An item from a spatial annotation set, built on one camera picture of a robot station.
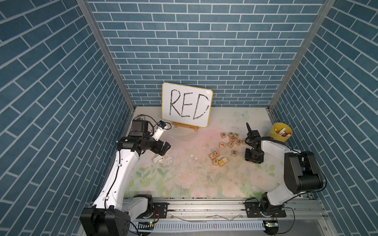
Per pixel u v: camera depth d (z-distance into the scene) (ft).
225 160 2.92
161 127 2.19
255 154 2.56
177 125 3.45
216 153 3.01
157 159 2.92
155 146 2.18
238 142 3.24
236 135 3.33
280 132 3.07
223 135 3.33
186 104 3.24
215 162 2.91
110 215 1.16
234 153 3.05
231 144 3.16
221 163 2.90
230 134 3.34
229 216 2.42
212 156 2.99
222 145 3.15
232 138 3.25
